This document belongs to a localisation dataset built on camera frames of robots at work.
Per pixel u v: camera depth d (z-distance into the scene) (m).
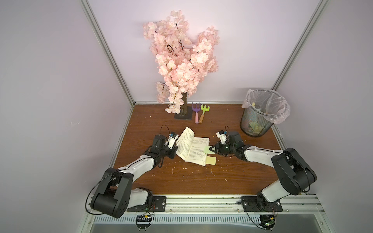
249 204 0.73
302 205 0.74
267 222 0.70
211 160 0.88
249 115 0.88
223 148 0.79
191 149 0.92
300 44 0.83
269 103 0.92
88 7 0.71
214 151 0.83
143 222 0.71
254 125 0.90
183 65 0.60
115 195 0.42
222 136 0.85
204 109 1.18
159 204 0.75
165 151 0.76
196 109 1.17
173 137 0.79
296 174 0.44
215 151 0.80
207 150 0.87
